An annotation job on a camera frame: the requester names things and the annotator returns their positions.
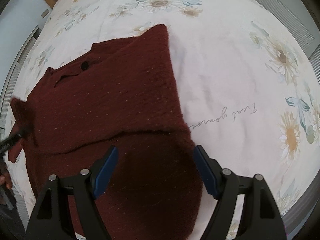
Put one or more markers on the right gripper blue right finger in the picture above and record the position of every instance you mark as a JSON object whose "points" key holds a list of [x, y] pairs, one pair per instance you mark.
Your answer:
{"points": [[260, 218]]}

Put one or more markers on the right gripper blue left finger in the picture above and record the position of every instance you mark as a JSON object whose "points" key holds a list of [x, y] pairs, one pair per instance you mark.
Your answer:
{"points": [[51, 217]]}

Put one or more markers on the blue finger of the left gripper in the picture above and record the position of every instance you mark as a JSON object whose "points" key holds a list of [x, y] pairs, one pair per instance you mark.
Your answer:
{"points": [[10, 142]]}

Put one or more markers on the dark red knitted sweater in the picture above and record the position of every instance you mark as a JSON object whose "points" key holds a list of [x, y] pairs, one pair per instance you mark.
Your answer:
{"points": [[120, 93]]}

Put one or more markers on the person's left hand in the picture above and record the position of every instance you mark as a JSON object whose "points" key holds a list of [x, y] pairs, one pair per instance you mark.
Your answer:
{"points": [[5, 178]]}

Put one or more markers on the white floral bed duvet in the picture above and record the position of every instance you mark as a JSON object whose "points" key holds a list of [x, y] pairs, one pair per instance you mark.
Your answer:
{"points": [[248, 93]]}

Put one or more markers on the white ribbed wardrobe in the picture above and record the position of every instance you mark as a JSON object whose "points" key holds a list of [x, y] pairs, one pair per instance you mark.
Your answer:
{"points": [[294, 15]]}

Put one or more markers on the wall socket plate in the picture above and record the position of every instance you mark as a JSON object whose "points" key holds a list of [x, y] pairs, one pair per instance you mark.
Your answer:
{"points": [[45, 13]]}

